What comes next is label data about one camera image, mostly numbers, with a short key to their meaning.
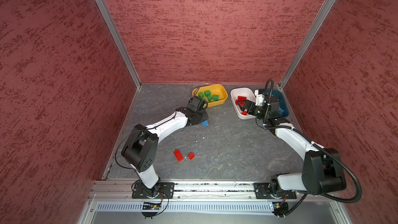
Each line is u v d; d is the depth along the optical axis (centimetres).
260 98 78
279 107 108
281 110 103
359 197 37
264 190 74
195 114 66
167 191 74
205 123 88
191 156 83
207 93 113
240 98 110
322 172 43
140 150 46
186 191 76
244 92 113
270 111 67
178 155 85
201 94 114
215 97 112
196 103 70
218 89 114
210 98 110
